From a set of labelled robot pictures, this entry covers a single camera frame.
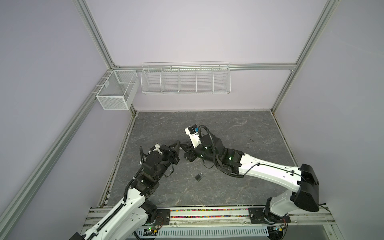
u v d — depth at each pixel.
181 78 0.99
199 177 0.87
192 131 0.58
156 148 0.70
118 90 1.01
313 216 0.75
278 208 0.60
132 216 0.59
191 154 0.60
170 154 0.67
